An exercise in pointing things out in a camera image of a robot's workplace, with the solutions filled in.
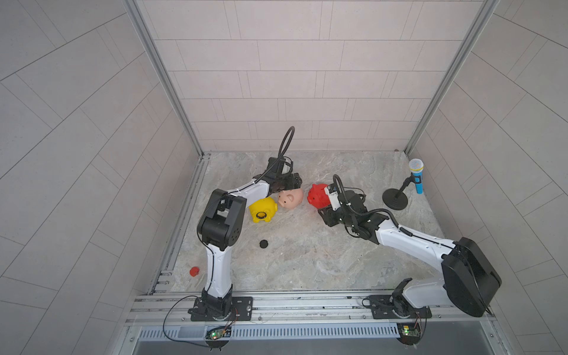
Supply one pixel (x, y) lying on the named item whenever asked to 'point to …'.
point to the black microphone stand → (395, 199)
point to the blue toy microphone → (416, 166)
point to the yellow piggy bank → (262, 209)
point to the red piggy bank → (317, 196)
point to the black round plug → (263, 243)
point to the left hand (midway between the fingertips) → (299, 180)
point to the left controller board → (217, 337)
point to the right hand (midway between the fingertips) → (322, 209)
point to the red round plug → (194, 271)
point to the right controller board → (410, 333)
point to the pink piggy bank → (290, 199)
